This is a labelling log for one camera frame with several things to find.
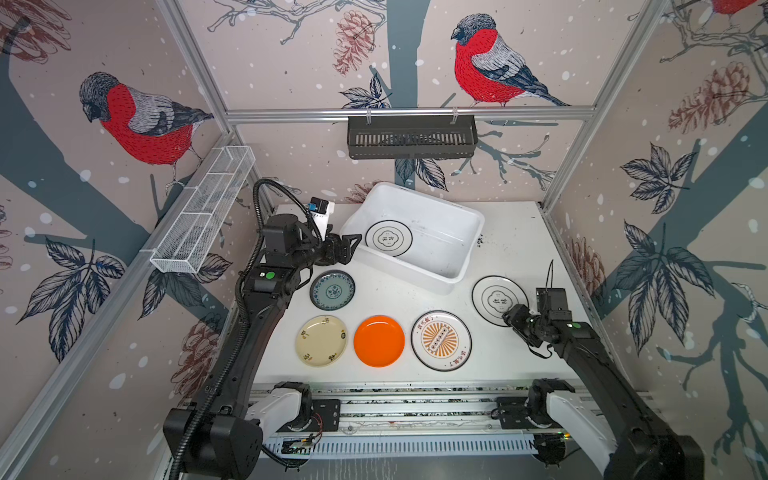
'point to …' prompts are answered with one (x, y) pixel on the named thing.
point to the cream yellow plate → (321, 340)
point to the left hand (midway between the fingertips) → (343, 230)
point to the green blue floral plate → (332, 290)
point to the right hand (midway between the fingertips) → (507, 321)
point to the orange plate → (378, 341)
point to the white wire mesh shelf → (200, 209)
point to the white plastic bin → (446, 234)
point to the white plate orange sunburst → (441, 340)
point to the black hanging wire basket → (412, 137)
